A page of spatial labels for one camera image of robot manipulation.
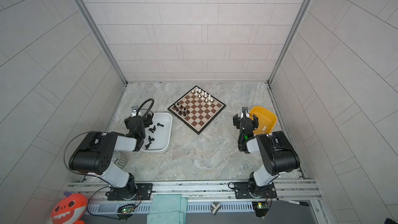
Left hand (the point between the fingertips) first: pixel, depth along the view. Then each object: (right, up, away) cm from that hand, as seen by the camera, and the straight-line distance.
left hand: (143, 111), depth 93 cm
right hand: (+62, -1, 0) cm, 62 cm away
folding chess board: (+32, +1, +6) cm, 33 cm away
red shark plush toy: (-15, -35, -33) cm, 50 cm away
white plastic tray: (+10, -15, -2) cm, 18 cm away
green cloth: (+22, -40, -26) cm, 52 cm away
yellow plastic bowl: (+76, -5, +3) cm, 77 cm away
